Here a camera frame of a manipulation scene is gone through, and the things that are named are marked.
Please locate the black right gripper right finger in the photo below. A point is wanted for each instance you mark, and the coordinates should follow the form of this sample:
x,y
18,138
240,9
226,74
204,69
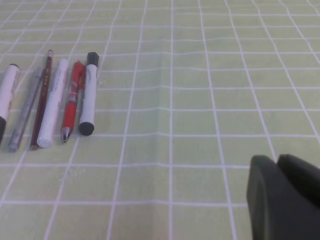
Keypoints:
x,y
304,176

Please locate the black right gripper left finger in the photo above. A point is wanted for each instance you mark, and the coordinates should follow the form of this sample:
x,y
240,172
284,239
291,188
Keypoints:
x,y
277,210

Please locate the red retractable pen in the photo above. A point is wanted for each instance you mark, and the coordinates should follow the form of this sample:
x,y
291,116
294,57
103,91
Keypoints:
x,y
76,83

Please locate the white plastic pen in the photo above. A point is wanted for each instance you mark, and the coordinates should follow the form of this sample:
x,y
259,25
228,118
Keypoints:
x,y
52,109

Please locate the grey silver pen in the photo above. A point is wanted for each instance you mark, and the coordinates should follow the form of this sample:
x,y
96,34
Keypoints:
x,y
18,132

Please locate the white marker black cap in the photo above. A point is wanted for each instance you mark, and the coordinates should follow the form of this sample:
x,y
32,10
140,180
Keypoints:
x,y
87,117

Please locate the dark red pencil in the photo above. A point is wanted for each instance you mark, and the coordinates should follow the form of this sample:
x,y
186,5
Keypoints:
x,y
45,81

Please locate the white marker at edge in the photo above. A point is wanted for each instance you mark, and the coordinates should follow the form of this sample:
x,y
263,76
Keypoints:
x,y
7,88

